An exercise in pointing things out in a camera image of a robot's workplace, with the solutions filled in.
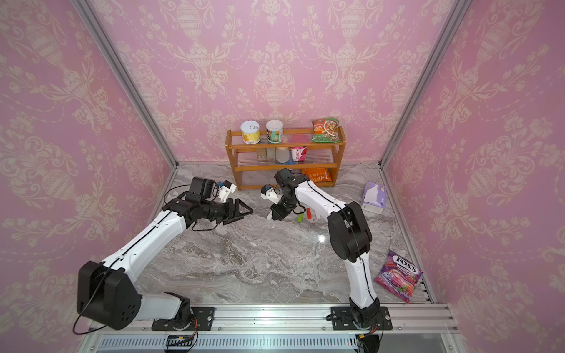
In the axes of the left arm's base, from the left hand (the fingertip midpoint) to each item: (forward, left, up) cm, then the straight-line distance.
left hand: (248, 214), depth 78 cm
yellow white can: (+28, +1, +15) cm, 32 cm away
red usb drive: (+12, -24, -18) cm, 32 cm away
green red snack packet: (+30, -29, +14) cm, 44 cm away
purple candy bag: (-15, -55, -16) cm, 60 cm away
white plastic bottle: (+32, -11, 0) cm, 34 cm away
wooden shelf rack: (+30, -18, -3) cm, 36 cm away
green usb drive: (+10, -20, -19) cm, 29 cm away
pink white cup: (+31, -19, +2) cm, 36 cm away
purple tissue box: (+18, -54, -13) cm, 58 cm away
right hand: (+7, -9, -12) cm, 16 cm away
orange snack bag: (+32, -29, -14) cm, 45 cm away
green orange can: (+28, -8, +15) cm, 33 cm away
